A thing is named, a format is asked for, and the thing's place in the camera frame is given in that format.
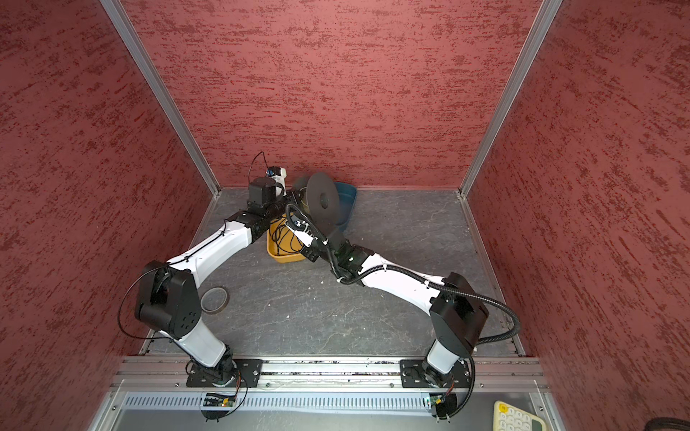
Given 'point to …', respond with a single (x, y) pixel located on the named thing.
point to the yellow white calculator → (508, 417)
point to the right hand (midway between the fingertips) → (300, 235)
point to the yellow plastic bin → (282, 244)
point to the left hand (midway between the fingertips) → (304, 197)
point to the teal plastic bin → (347, 195)
